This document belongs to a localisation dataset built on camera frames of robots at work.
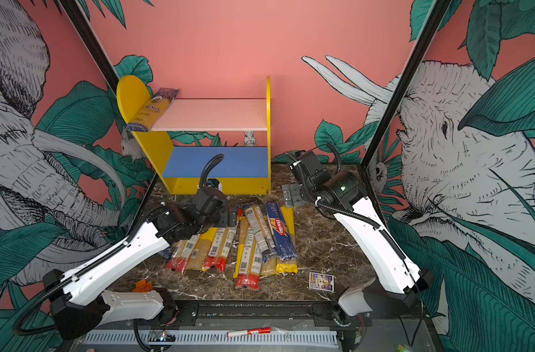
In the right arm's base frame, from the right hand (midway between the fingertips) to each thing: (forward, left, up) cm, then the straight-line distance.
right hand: (297, 186), depth 67 cm
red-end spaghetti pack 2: (-13, +16, -30) cm, 36 cm away
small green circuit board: (-36, +44, -33) cm, 66 cm away
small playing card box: (-19, -10, -33) cm, 40 cm away
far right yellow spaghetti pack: (-14, +2, -32) cm, 35 cm away
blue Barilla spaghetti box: (-7, +4, -28) cm, 29 cm away
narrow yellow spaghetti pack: (+2, +21, -32) cm, 38 cm away
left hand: (-2, +24, -9) cm, 26 cm away
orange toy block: (-22, +55, -32) cm, 68 cm away
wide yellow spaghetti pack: (-15, +10, -31) cm, 36 cm away
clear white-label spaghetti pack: (0, +14, -27) cm, 30 cm away
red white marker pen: (-35, +16, -33) cm, 51 cm away
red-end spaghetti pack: (-8, +30, -31) cm, 44 cm away
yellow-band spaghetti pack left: (-8, +36, -31) cm, 48 cm away
